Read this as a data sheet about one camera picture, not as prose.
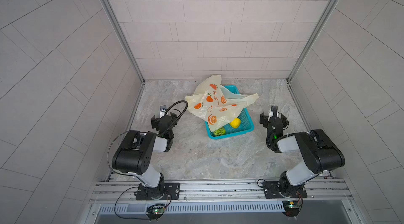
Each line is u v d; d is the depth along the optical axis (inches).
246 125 34.2
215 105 33.1
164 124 27.2
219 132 33.2
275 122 28.4
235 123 34.9
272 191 27.9
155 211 25.3
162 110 30.3
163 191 25.8
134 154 17.5
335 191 28.1
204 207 56.9
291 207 26.5
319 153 17.7
